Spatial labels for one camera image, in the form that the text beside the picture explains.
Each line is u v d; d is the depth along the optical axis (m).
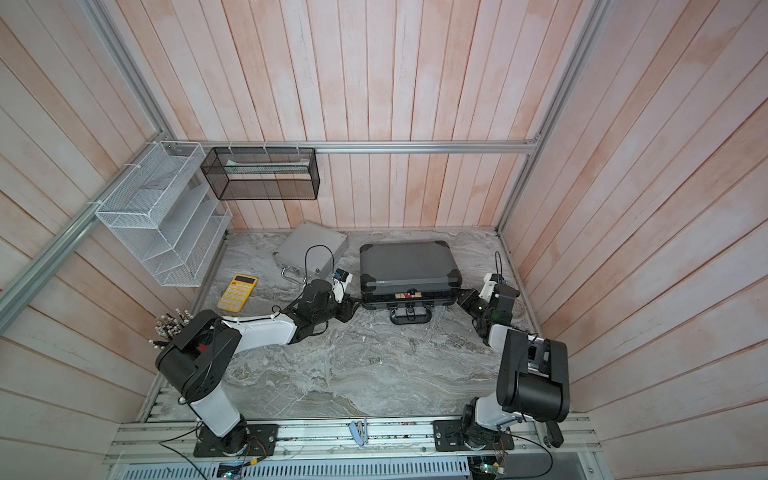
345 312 0.82
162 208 0.73
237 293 1.01
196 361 0.47
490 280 0.86
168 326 0.74
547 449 0.74
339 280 0.80
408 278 0.90
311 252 1.10
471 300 0.82
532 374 0.48
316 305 0.73
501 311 0.72
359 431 0.73
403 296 0.98
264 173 1.04
